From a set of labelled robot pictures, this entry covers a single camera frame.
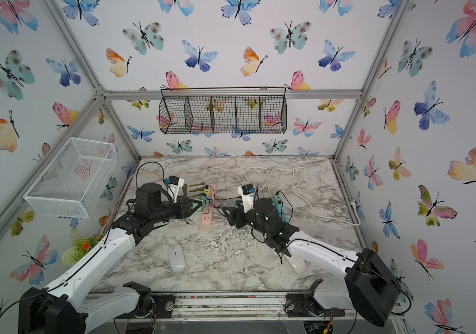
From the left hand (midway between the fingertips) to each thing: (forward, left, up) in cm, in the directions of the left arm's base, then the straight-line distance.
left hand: (200, 203), depth 77 cm
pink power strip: (+5, +1, -18) cm, 19 cm away
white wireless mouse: (-13, +11, -19) cm, 25 cm away
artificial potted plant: (-14, +40, -4) cm, 43 cm away
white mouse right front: (-17, -36, -18) cm, 44 cm away
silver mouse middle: (+11, -10, -19) cm, 24 cm away
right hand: (-1, -11, 0) cm, 11 cm away
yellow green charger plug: (+15, +1, -14) cm, 21 cm away
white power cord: (+3, -68, -24) cm, 72 cm away
